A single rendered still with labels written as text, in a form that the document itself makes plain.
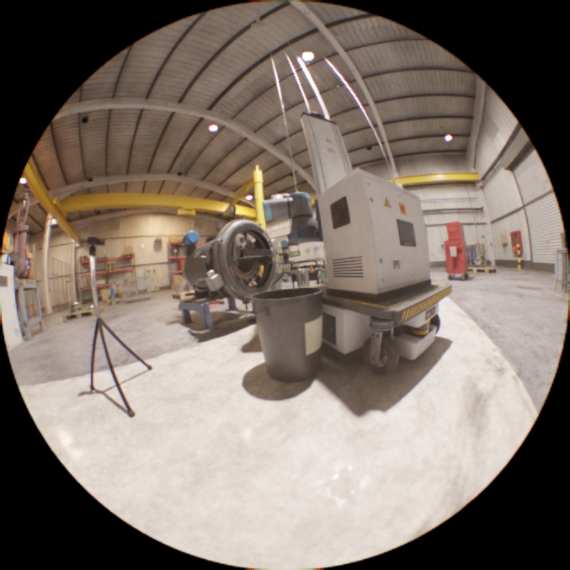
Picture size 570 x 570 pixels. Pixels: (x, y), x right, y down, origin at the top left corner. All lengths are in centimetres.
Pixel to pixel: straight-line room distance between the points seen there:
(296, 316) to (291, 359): 18
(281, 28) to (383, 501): 857
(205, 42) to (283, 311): 819
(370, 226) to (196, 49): 806
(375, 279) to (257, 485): 72
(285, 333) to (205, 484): 56
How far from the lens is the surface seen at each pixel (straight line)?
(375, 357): 72
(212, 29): 793
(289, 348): 65
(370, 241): 65
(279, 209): 114
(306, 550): 46
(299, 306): 60
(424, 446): 58
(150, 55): 846
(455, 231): 426
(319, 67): 885
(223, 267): 131
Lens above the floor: 46
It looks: 5 degrees down
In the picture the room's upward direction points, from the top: 6 degrees counter-clockwise
